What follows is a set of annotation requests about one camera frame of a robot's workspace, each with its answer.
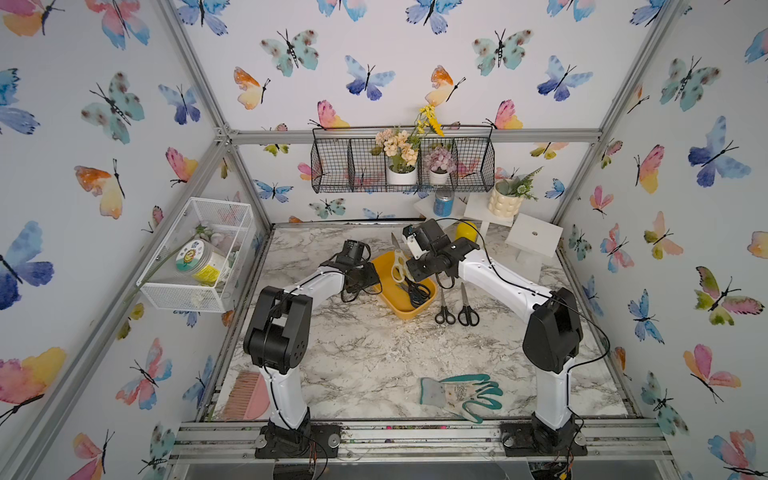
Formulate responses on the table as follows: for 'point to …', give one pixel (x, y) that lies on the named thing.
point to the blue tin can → (444, 203)
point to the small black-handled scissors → (445, 314)
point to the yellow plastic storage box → (396, 297)
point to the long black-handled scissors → (467, 316)
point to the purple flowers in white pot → (440, 163)
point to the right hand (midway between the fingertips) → (417, 261)
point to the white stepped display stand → (528, 236)
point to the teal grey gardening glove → (457, 392)
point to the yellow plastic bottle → (466, 229)
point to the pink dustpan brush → (249, 397)
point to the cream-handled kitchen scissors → (400, 271)
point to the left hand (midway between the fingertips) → (378, 274)
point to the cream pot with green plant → (506, 199)
